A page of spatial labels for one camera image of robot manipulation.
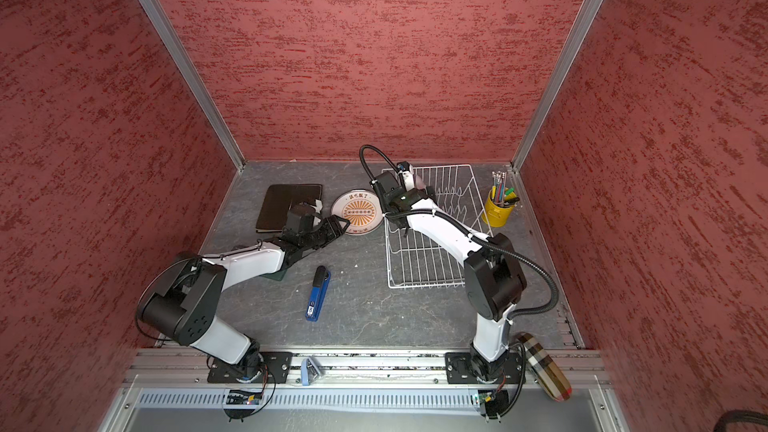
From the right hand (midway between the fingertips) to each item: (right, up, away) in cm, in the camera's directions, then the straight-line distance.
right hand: (417, 200), depth 88 cm
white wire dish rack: (0, -18, +4) cm, 19 cm away
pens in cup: (+29, +1, +9) cm, 30 cm away
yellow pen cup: (+27, -4, +7) cm, 28 cm away
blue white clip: (-28, -42, -15) cm, 53 cm away
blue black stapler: (-28, -24, -3) cm, 37 cm away
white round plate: (-19, -3, +18) cm, 26 cm away
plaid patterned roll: (+31, -41, -17) cm, 54 cm away
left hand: (-22, -10, +4) cm, 25 cm away
